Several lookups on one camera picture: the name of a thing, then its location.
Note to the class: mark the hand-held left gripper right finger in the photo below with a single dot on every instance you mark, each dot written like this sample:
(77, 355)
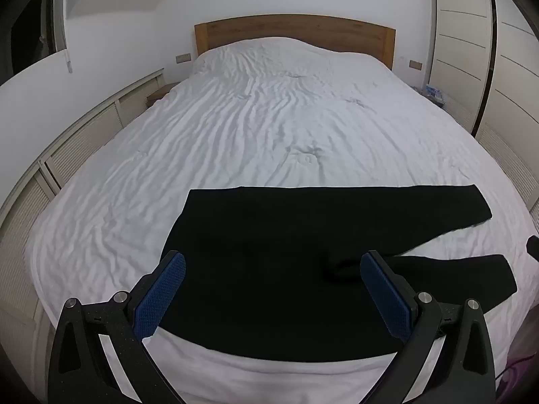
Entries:
(385, 298)

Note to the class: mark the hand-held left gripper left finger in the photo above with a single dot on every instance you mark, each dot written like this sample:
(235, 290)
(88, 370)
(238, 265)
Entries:
(162, 292)

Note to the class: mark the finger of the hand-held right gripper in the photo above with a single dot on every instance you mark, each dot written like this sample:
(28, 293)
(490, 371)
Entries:
(534, 245)

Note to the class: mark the black pants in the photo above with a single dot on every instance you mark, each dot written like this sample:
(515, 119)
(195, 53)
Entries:
(261, 240)

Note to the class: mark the purple cloth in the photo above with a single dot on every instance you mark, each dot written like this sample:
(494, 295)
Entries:
(520, 366)

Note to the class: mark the white bed duvet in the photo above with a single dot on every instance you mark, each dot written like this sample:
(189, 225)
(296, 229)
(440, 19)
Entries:
(252, 134)

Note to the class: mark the wooden bedside shelf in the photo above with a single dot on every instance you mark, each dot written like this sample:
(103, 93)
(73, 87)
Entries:
(159, 92)

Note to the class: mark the white wardrobe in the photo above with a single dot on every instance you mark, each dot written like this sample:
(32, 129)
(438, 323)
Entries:
(459, 29)

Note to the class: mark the wooden headboard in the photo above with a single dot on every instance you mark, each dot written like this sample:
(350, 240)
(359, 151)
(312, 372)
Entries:
(294, 25)

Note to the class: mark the dark window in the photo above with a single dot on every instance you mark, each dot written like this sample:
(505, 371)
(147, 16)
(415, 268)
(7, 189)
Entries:
(21, 29)

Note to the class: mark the white louvred wall cabinet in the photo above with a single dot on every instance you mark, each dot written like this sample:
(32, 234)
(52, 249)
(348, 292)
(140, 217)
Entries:
(84, 134)

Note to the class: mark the wall switch plate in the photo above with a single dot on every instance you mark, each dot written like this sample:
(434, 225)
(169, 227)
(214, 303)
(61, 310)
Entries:
(183, 58)
(415, 64)

